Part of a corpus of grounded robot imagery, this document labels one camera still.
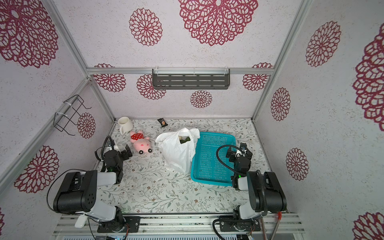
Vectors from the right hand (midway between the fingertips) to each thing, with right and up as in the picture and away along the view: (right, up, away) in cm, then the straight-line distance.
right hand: (238, 145), depth 89 cm
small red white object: (-60, 0, +6) cm, 60 cm away
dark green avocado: (-33, +3, -9) cm, 34 cm away
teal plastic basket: (-19, -15, +5) cm, 24 cm away
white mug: (-75, +14, +19) cm, 79 cm away
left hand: (-72, -2, +4) cm, 73 cm away
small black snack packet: (-51, +16, +27) cm, 60 cm away
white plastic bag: (-35, -1, -11) cm, 37 cm away
